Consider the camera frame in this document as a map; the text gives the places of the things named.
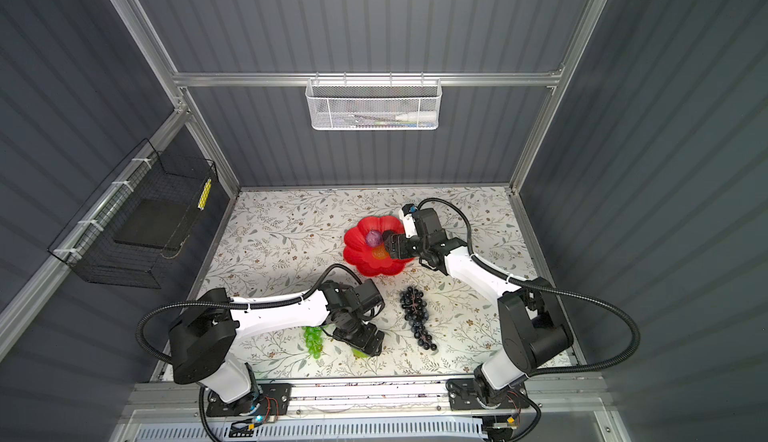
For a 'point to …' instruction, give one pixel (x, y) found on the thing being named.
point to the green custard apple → (360, 353)
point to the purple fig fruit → (374, 238)
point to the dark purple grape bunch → (416, 314)
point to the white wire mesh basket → (373, 103)
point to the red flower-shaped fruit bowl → (359, 253)
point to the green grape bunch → (314, 340)
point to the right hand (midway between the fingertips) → (398, 243)
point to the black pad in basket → (155, 223)
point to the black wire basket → (87, 248)
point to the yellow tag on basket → (205, 194)
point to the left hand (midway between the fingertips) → (371, 347)
